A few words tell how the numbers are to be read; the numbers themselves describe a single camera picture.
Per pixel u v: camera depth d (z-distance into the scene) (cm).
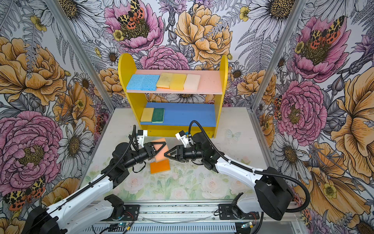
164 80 76
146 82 76
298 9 72
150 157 67
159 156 68
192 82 75
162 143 72
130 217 73
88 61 94
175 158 66
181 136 71
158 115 97
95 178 54
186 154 67
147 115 97
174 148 68
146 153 66
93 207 58
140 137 69
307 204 41
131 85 75
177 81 75
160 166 89
